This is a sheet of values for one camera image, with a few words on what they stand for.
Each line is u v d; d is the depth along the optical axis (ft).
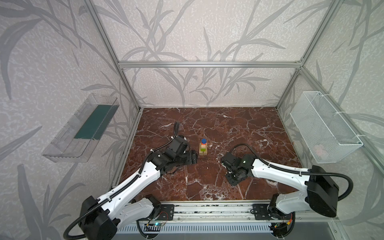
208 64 3.12
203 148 2.99
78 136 2.12
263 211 2.42
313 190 1.32
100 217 1.23
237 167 1.95
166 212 2.37
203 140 3.39
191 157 2.24
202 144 2.99
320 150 2.41
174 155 1.90
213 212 2.47
